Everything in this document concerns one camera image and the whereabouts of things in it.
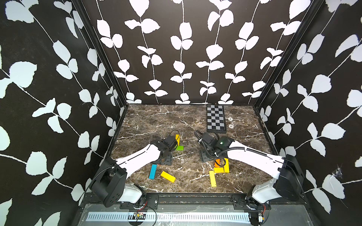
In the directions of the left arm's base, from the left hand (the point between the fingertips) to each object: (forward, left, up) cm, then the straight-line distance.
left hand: (164, 159), depth 85 cm
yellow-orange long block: (-10, -3, -4) cm, 11 cm away
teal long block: (-6, +7, -4) cm, 10 cm away
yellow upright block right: (-5, -38, -2) cm, 39 cm away
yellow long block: (+15, -9, -3) cm, 17 cm away
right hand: (-1, -24, +6) cm, 24 cm away
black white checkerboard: (+31, -38, -2) cm, 49 cm away
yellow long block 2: (-12, -29, -4) cm, 31 cm away
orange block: (-9, -29, +16) cm, 34 cm away
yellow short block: (-7, -33, -3) cm, 34 cm away
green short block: (+9, -10, -4) cm, 14 cm away
